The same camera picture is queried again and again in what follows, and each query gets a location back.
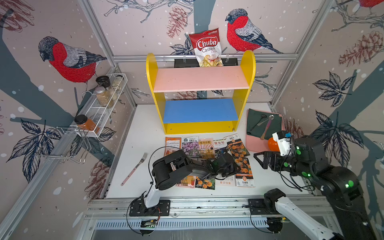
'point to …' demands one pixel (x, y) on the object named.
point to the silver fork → (144, 156)
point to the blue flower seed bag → (220, 145)
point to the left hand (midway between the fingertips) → (244, 169)
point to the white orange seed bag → (172, 144)
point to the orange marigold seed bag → (236, 146)
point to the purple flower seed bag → (190, 145)
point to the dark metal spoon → (262, 116)
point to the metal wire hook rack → (68, 143)
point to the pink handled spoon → (270, 118)
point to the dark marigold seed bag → (207, 183)
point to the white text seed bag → (229, 180)
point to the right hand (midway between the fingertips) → (261, 153)
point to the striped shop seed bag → (206, 148)
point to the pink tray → (258, 144)
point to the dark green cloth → (262, 124)
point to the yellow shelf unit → (200, 99)
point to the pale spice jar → (117, 82)
